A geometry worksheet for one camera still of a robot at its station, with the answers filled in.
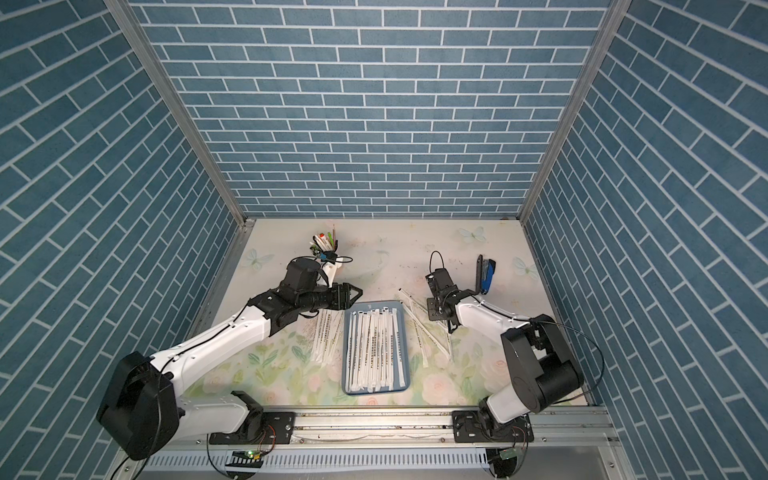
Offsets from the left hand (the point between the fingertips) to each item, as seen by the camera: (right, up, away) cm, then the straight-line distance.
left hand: (362, 294), depth 81 cm
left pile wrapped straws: (-12, -14, +8) cm, 20 cm away
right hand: (+24, -7, +13) cm, 28 cm away
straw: (-4, -18, +6) cm, 19 cm away
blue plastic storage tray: (+3, -17, +6) cm, 18 cm away
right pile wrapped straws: (+18, -12, +10) cm, 24 cm away
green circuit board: (-28, -39, -8) cm, 48 cm away
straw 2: (-3, -17, +6) cm, 19 cm away
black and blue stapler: (+39, +4, +21) cm, 45 cm away
